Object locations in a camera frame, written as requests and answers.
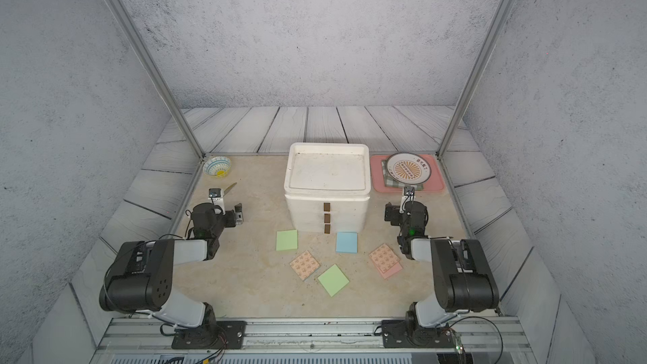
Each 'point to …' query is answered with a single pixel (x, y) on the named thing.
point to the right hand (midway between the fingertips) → (405, 202)
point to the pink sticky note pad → (395, 269)
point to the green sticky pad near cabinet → (286, 240)
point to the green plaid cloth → (391, 182)
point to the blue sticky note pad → (346, 243)
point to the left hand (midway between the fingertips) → (231, 204)
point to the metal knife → (228, 189)
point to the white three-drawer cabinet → (327, 186)
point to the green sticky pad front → (333, 280)
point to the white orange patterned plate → (409, 168)
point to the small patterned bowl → (217, 166)
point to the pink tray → (435, 183)
